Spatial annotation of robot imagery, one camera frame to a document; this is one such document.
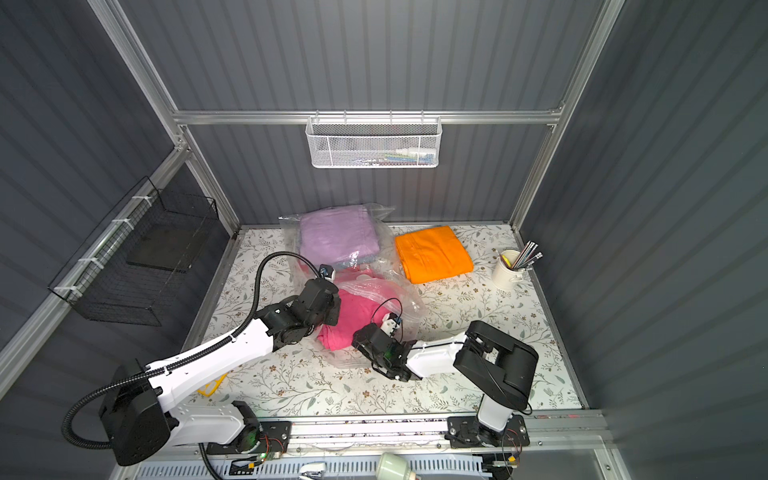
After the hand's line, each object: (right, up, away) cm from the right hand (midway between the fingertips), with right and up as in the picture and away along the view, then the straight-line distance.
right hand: (357, 339), depth 86 cm
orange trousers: (+25, +25, +19) cm, 40 cm away
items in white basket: (+13, +56, +6) cm, 58 cm away
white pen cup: (+47, +18, +10) cm, 51 cm away
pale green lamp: (+10, -21, -23) cm, 33 cm away
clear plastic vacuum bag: (+14, +12, -4) cm, 19 cm away
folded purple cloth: (-9, +31, +19) cm, 38 cm away
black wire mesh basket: (-54, +21, -14) cm, 60 cm away
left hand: (-6, +12, -6) cm, 14 cm away
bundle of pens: (+53, +24, +8) cm, 59 cm away
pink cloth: (+3, +14, -11) cm, 18 cm away
